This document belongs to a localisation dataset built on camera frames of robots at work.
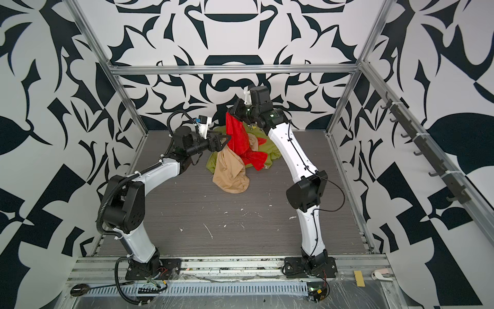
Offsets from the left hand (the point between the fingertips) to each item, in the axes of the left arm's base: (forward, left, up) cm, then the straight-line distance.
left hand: (228, 130), depth 83 cm
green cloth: (+8, -19, -22) cm, 30 cm away
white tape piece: (-51, -54, -25) cm, 78 cm away
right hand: (+3, 0, +11) cm, 11 cm away
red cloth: (0, -5, -8) cm, 10 cm away
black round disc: (-52, +53, -25) cm, 78 cm away
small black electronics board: (-55, -32, -28) cm, 70 cm away
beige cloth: (-9, 0, -20) cm, 22 cm away
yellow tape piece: (-52, -48, -26) cm, 76 cm away
